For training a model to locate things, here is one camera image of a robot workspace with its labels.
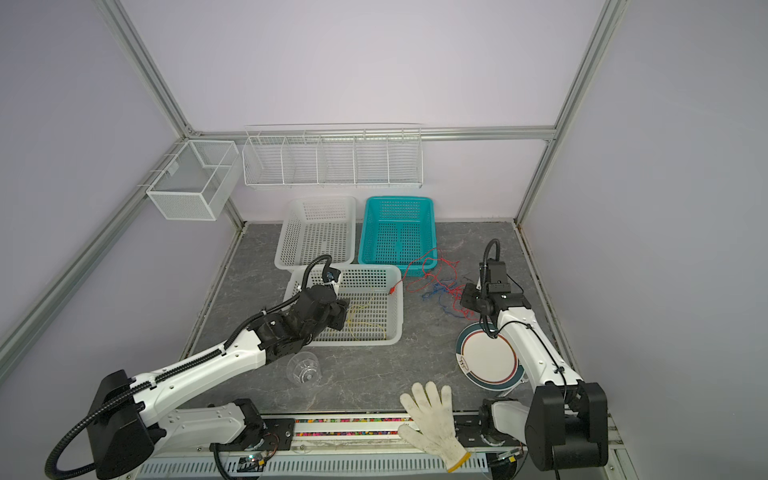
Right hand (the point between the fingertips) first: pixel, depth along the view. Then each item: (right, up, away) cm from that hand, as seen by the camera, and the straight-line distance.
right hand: (472, 297), depth 86 cm
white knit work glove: (-12, -30, -11) cm, 34 cm away
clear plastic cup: (-49, -20, -1) cm, 53 cm away
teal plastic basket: (-21, +21, +33) cm, 45 cm away
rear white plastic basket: (-54, +23, +33) cm, 68 cm away
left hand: (-37, 0, -7) cm, 38 cm away
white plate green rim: (+5, -19, -2) cm, 20 cm away
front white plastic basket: (-30, -1, +13) cm, 32 cm away
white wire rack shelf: (-43, +46, +13) cm, 64 cm away
